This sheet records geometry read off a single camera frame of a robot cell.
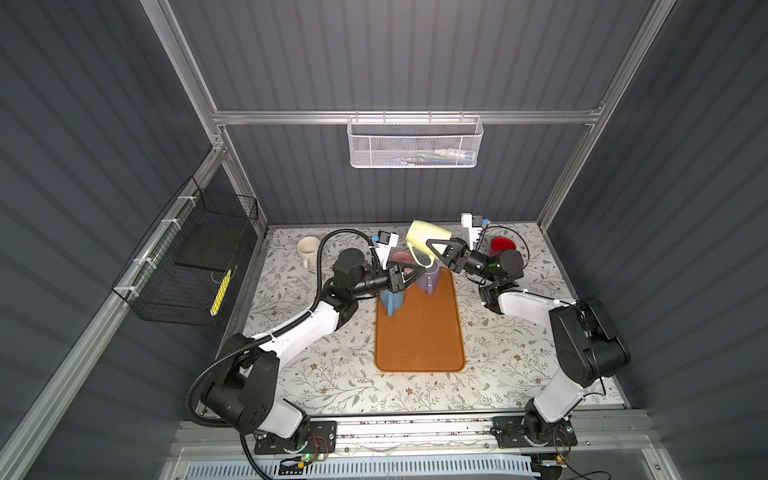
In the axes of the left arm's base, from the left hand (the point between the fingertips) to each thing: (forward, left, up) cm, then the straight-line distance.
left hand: (424, 270), depth 73 cm
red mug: (+24, -32, -19) cm, 44 cm away
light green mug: (+8, +1, +5) cm, 10 cm away
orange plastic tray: (-4, -2, -27) cm, 28 cm away
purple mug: (+11, -5, -20) cm, 24 cm away
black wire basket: (+3, +60, 0) cm, 60 cm away
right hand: (+3, -1, +4) cm, 5 cm away
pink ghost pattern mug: (+3, +5, +2) cm, 6 cm away
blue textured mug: (+4, +8, -20) cm, 22 cm away
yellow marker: (-4, +48, 0) cm, 48 cm away
